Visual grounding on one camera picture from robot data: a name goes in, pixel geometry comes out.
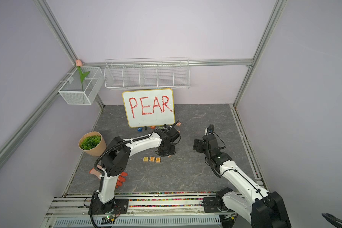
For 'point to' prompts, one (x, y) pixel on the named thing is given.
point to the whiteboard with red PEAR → (149, 107)
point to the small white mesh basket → (71, 90)
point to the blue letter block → (140, 129)
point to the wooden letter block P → (145, 159)
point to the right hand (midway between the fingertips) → (200, 140)
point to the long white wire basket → (147, 73)
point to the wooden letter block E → (152, 158)
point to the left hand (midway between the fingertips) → (171, 155)
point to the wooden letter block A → (157, 159)
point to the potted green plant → (92, 143)
